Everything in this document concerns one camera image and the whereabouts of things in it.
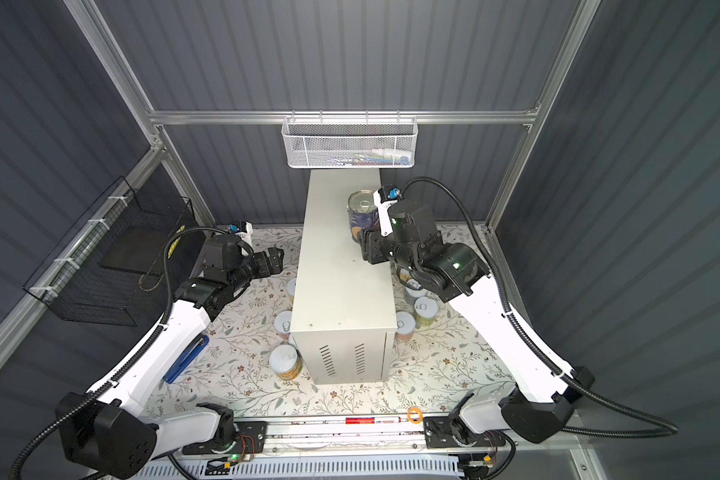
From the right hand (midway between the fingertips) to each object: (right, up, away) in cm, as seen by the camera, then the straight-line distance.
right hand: (371, 234), depth 65 cm
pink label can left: (-26, -25, +22) cm, 42 cm away
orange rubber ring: (+13, -46, +12) cm, 50 cm away
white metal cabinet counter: (-5, -15, -6) cm, 17 cm away
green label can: (+17, -22, +26) cm, 38 cm away
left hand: (-27, -4, +14) cm, 31 cm away
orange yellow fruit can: (-23, -33, +14) cm, 42 cm away
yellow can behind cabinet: (-26, -16, +32) cm, 44 cm away
